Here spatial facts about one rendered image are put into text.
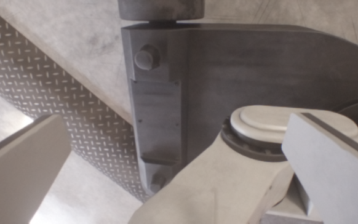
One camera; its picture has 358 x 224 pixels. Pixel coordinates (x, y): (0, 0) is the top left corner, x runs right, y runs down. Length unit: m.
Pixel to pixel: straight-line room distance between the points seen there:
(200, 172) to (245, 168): 0.07
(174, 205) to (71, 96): 0.67
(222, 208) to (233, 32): 0.32
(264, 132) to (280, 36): 0.20
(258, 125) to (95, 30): 0.57
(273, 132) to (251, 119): 0.04
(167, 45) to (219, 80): 0.14
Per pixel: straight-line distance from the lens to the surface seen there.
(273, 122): 0.37
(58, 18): 0.80
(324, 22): 0.67
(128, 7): 0.46
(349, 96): 0.55
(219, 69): 0.46
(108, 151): 0.88
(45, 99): 0.91
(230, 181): 0.31
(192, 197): 0.27
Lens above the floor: 0.61
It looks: 60 degrees down
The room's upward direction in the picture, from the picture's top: 158 degrees counter-clockwise
